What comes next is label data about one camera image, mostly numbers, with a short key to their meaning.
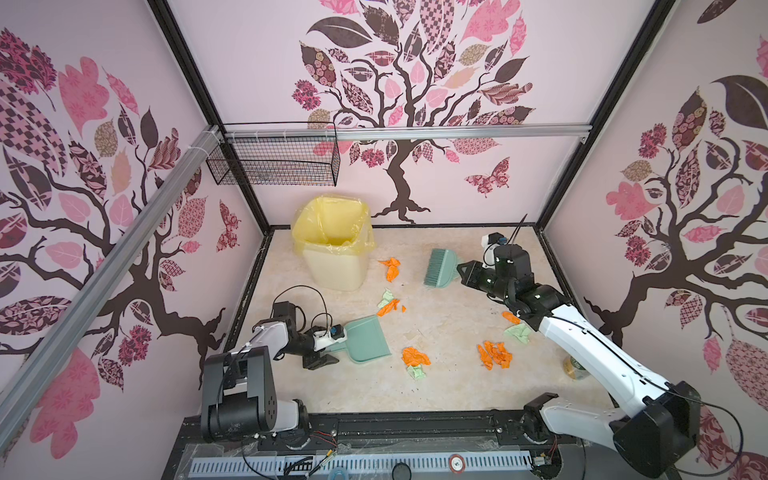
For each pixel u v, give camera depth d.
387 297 1.00
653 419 0.38
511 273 0.57
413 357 0.85
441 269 0.83
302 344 0.73
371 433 0.75
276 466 0.70
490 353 0.86
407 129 0.94
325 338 0.76
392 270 1.04
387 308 0.95
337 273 0.95
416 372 0.83
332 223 0.99
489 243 0.71
